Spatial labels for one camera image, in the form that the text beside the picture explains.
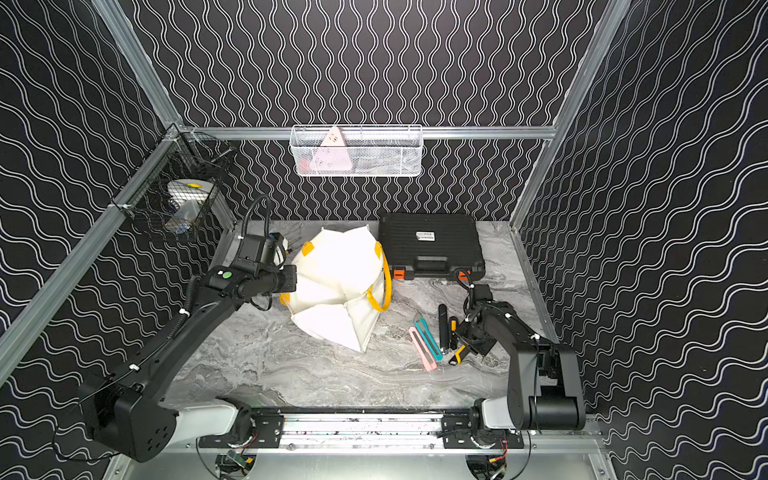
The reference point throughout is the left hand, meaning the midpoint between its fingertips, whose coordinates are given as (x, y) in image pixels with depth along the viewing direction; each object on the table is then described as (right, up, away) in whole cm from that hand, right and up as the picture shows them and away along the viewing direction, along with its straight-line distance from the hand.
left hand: (293, 271), depth 80 cm
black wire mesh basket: (-32, +22, 0) cm, 39 cm away
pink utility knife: (+36, -26, +6) cm, 45 cm away
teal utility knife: (+38, -21, +11) cm, 44 cm away
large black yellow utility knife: (+45, -26, +6) cm, 52 cm away
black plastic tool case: (+41, +7, +27) cm, 49 cm away
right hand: (+49, -22, +10) cm, 55 cm away
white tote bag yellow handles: (+11, -5, +14) cm, 18 cm away
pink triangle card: (+9, +34, +10) cm, 37 cm away
